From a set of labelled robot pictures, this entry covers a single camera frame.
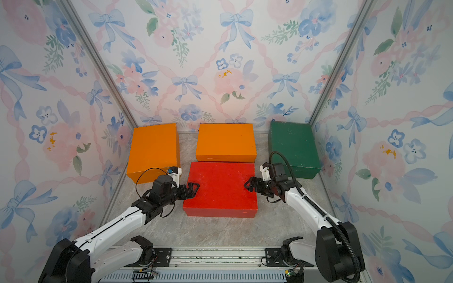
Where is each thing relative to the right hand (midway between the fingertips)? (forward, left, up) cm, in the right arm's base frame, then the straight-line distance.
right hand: (253, 186), depth 85 cm
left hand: (-1, +28, +2) cm, 29 cm away
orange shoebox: (+37, +15, -10) cm, 41 cm away
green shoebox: (+27, -27, +2) cm, 38 cm away
